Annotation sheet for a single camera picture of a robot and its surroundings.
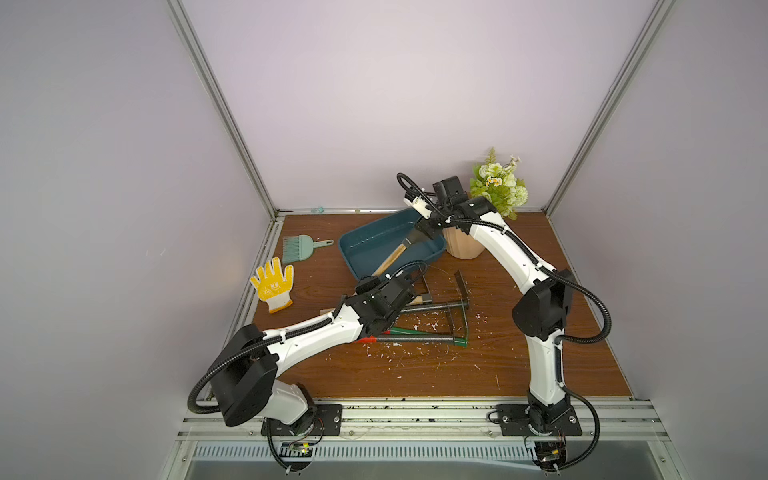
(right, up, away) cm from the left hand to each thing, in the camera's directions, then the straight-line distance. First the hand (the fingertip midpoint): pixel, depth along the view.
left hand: (368, 279), depth 83 cm
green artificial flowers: (+38, +28, +3) cm, 47 cm away
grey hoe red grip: (+29, -7, +14) cm, 33 cm away
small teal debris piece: (-24, +24, +44) cm, 56 cm away
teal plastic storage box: (-3, +7, +30) cm, 31 cm away
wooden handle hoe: (+14, +12, +11) cm, 22 cm away
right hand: (+16, +19, +5) cm, 25 cm away
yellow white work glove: (-35, -5, +17) cm, 39 cm away
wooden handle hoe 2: (+17, -8, +10) cm, 21 cm away
